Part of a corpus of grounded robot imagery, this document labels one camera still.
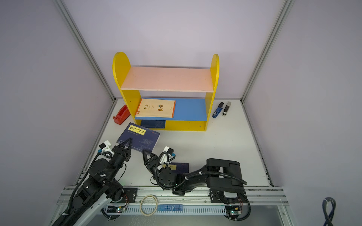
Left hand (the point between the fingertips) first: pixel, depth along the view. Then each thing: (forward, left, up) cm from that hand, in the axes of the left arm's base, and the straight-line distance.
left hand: (132, 139), depth 68 cm
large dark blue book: (-7, -23, -22) cm, 33 cm away
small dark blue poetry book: (+2, -5, -2) cm, 5 cm away
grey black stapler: (+38, -59, -19) cm, 73 cm away
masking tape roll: (-25, -12, -24) cm, 37 cm away
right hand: (-7, -5, -5) cm, 10 cm away
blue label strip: (-26, -19, -23) cm, 40 cm away
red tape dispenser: (+31, +21, -19) cm, 42 cm away
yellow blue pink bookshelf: (+24, -30, -11) cm, 40 cm away
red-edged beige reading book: (+29, -4, -10) cm, 31 cm away
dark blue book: (+25, -2, -23) cm, 35 cm away
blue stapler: (+39, -53, -22) cm, 69 cm away
